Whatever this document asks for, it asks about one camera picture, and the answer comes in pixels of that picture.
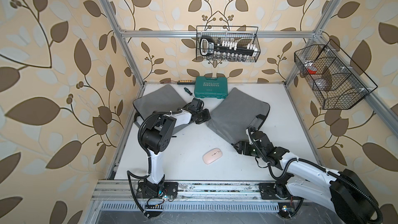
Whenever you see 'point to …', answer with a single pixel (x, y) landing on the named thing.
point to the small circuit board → (286, 212)
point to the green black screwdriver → (187, 90)
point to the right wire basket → (337, 83)
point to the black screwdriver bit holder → (186, 82)
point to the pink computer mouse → (212, 155)
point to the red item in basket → (312, 70)
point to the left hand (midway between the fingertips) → (209, 114)
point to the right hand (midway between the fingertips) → (239, 147)
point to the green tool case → (211, 87)
